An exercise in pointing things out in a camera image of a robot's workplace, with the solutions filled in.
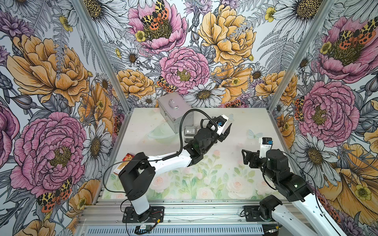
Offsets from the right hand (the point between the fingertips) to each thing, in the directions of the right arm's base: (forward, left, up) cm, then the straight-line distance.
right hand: (248, 154), depth 74 cm
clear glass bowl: (+29, +49, -19) cm, 60 cm away
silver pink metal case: (+39, +41, -3) cm, 56 cm away
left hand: (+13, +12, +9) cm, 20 cm away
